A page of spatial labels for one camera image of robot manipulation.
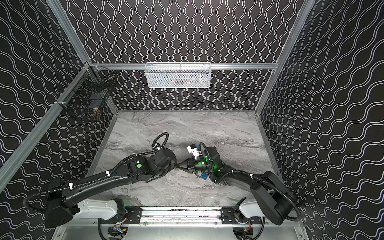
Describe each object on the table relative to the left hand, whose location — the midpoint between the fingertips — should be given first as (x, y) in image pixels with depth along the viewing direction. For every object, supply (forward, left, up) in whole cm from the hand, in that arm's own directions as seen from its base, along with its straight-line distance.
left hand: (182, 164), depth 72 cm
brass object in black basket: (+24, +49, +12) cm, 56 cm away
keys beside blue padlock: (+2, -7, -20) cm, 21 cm away
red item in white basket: (+50, +8, +13) cm, 52 cm away
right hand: (-1, +3, -3) cm, 4 cm away
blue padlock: (+3, -11, -20) cm, 23 cm away
